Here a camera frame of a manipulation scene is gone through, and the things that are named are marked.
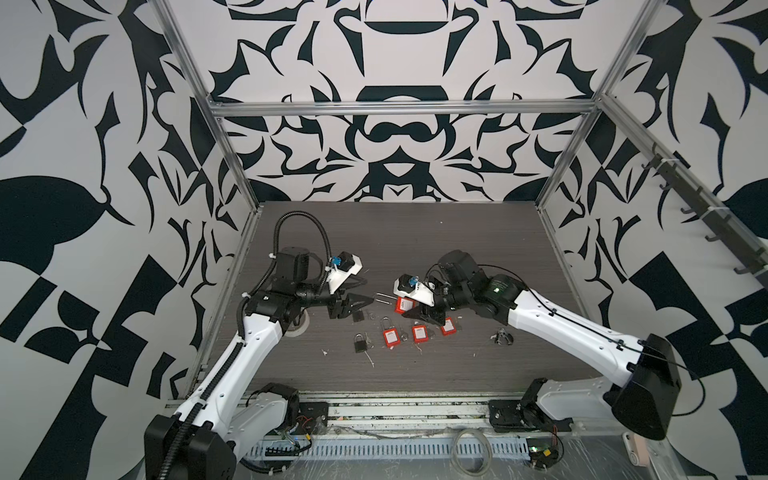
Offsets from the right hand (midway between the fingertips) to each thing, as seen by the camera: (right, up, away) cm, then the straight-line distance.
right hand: (407, 300), depth 74 cm
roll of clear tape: (-30, -11, +14) cm, 35 cm away
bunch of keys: (+27, -12, +11) cm, 31 cm away
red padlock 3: (+5, -12, +13) cm, 19 cm away
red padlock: (-2, 0, -2) cm, 3 cm away
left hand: (-9, +4, -1) cm, 10 cm away
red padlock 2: (-4, -12, +13) cm, 18 cm away
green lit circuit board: (+31, -34, -3) cm, 47 cm away
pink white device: (+51, -32, -5) cm, 61 cm away
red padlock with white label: (+13, -11, +14) cm, 22 cm away
